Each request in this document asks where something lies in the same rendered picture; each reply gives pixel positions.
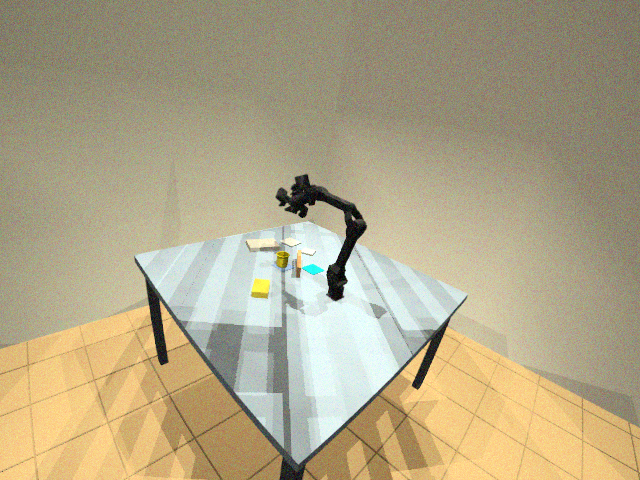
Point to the yellow cup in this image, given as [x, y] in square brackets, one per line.
[282, 259]

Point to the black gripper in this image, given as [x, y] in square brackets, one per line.
[295, 205]

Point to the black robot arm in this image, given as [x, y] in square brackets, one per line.
[336, 277]

